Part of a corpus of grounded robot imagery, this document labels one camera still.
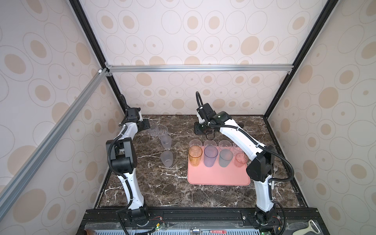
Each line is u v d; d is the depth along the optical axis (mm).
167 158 927
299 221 734
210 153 873
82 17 701
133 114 794
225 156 909
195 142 977
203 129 759
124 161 545
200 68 939
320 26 739
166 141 1023
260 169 538
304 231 701
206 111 655
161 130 1060
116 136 547
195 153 901
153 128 1091
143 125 919
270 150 493
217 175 921
